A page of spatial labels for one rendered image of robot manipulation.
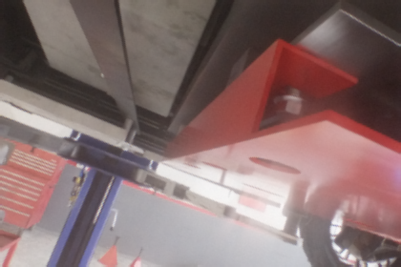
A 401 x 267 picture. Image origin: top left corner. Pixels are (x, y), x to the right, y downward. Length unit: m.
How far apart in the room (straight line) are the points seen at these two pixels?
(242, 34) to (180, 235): 4.51
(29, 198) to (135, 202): 1.56
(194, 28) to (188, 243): 4.47
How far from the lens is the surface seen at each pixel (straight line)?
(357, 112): 0.48
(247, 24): 0.19
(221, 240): 4.85
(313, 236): 1.66
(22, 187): 4.27
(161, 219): 4.55
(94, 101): 0.95
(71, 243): 2.19
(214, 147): 0.15
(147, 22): 0.41
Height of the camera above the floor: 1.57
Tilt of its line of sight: 11 degrees up
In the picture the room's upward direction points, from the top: 21 degrees clockwise
